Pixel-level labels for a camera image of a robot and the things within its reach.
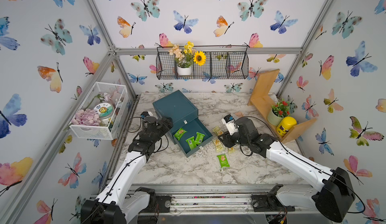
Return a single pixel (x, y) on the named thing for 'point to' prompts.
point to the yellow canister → (286, 125)
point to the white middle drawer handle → (185, 121)
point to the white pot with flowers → (187, 71)
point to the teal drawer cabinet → (177, 107)
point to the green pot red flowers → (276, 114)
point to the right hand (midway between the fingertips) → (222, 134)
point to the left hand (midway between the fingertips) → (169, 120)
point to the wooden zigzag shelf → (262, 102)
